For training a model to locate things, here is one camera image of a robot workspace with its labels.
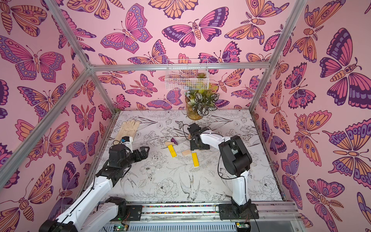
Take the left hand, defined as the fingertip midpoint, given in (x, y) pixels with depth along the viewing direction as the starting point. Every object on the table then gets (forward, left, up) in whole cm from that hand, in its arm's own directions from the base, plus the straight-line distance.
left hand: (144, 148), depth 84 cm
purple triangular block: (+13, -15, -11) cm, 22 cm away
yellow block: (+5, -15, -12) cm, 20 cm away
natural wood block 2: (+11, -11, -12) cm, 19 cm away
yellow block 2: (-1, -30, -12) cm, 33 cm away
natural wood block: (+4, -24, -12) cm, 27 cm away
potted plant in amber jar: (+27, -32, +11) cm, 43 cm away
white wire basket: (+43, -24, +21) cm, 54 cm away
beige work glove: (+24, +21, -13) cm, 34 cm away
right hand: (+9, -33, -12) cm, 36 cm away
